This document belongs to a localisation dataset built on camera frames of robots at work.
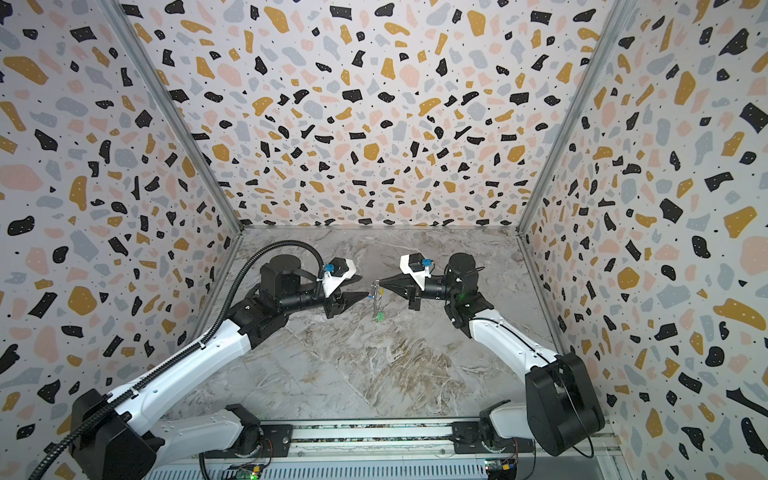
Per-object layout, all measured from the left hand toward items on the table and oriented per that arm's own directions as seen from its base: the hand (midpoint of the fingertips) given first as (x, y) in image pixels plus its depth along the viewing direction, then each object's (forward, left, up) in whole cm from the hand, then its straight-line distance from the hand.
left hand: (365, 279), depth 69 cm
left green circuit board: (-34, +28, -30) cm, 53 cm away
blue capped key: (-3, -1, -3) cm, 4 cm away
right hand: (0, -4, 0) cm, 4 cm away
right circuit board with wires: (-35, -32, -30) cm, 56 cm away
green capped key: (+6, -2, -29) cm, 29 cm away
